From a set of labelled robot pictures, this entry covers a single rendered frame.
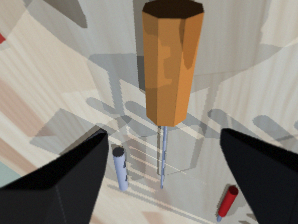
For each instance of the red-handled screwdriver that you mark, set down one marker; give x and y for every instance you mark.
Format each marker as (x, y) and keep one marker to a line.
(227, 202)

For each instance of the orange-brown tool handle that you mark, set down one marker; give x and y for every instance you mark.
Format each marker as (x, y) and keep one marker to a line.
(171, 34)

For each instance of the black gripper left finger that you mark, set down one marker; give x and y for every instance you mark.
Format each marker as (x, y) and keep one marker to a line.
(63, 191)

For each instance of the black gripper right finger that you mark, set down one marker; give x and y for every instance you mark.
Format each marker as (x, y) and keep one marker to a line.
(266, 174)

